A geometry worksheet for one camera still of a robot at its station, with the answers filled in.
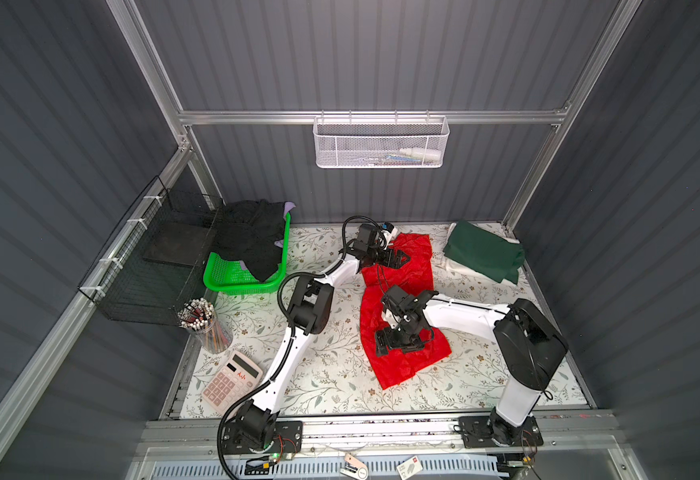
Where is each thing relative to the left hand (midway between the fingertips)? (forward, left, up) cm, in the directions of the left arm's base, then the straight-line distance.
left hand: (399, 254), depth 108 cm
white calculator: (-40, +51, -2) cm, 65 cm away
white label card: (-63, +7, -2) cm, 64 cm away
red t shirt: (-8, -5, -2) cm, 10 cm away
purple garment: (+19, +41, +8) cm, 46 cm away
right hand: (-36, +8, -3) cm, 37 cm away
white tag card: (-62, +20, -2) cm, 66 cm away
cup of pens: (-30, +58, +14) cm, 67 cm away
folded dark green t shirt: (-6, -31, +4) cm, 31 cm away
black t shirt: (+8, +54, +7) cm, 55 cm away
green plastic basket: (-5, +60, -4) cm, 60 cm away
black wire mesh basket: (-23, +69, +23) cm, 76 cm away
